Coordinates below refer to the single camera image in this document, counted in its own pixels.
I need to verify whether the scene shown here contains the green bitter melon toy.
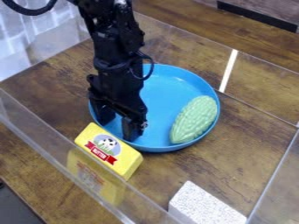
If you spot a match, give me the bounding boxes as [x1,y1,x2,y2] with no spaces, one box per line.
[170,95,218,144]

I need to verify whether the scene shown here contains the blue round tray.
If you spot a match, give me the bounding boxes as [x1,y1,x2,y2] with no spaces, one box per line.
[88,63,222,153]

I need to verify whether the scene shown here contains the yellow butter block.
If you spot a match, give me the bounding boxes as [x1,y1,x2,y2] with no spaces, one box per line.
[75,122,145,180]

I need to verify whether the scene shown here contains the white speckled foam block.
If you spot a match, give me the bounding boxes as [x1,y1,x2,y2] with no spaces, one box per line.
[169,181,247,224]

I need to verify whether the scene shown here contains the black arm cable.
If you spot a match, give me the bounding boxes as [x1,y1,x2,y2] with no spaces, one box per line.
[2,0,60,17]

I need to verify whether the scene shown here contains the dark baseboard strip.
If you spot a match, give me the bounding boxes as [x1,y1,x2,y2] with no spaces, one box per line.
[217,0,299,33]

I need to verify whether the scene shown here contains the clear acrylic enclosure wall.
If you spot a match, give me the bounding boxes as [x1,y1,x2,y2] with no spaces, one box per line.
[0,0,299,224]

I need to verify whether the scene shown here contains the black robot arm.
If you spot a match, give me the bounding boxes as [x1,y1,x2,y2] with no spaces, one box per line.
[74,0,151,142]

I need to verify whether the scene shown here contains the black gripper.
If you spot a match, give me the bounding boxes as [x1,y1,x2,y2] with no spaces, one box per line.
[87,57,149,142]

